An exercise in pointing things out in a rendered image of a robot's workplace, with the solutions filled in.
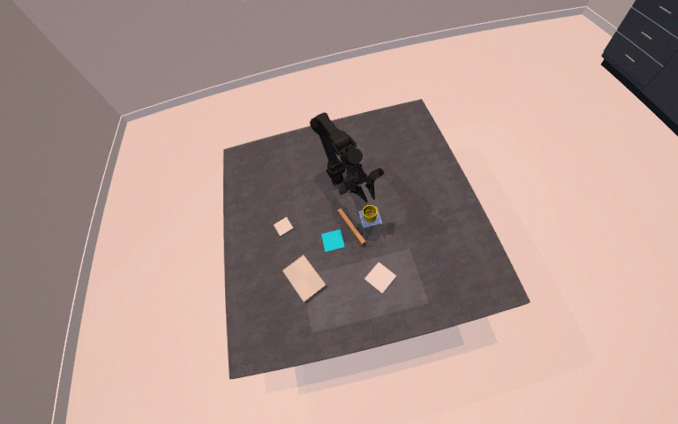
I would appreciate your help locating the beige flat rectangular block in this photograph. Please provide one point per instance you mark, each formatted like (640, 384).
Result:
(304, 278)

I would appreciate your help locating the pale pink flat square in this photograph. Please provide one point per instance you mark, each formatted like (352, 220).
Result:
(380, 277)

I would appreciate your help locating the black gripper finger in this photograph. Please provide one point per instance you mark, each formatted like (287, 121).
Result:
(370, 187)
(359, 191)

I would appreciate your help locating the yellow translucent cup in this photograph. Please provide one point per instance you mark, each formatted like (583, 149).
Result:
(370, 208)

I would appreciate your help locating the orange flat bar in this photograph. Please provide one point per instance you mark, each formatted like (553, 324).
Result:
(351, 227)

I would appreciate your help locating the small beige square tile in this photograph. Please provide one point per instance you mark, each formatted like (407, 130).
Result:
(283, 226)

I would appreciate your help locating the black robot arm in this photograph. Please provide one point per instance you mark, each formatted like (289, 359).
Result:
(336, 141)

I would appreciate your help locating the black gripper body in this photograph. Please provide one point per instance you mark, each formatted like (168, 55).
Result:
(371, 177)

